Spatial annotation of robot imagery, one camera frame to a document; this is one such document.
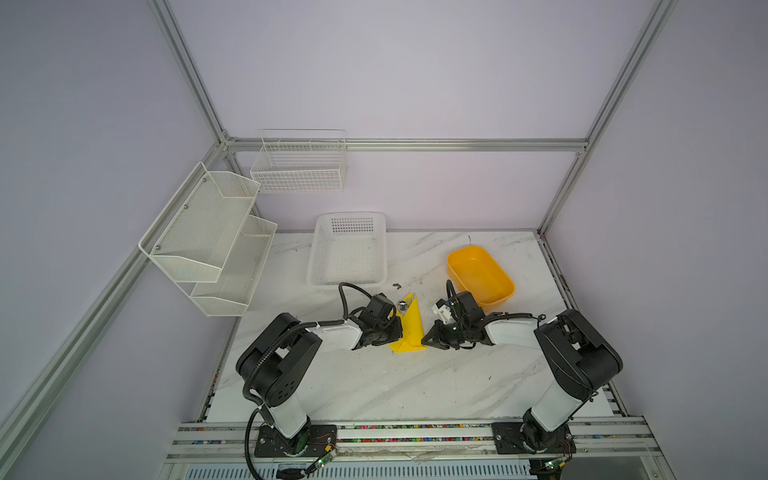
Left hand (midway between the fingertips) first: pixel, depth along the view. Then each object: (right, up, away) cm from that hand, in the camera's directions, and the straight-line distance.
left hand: (401, 333), depth 91 cm
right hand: (+6, -2, -3) cm, 7 cm away
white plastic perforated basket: (-20, +27, +26) cm, 43 cm away
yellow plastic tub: (+26, +19, +14) cm, 36 cm away
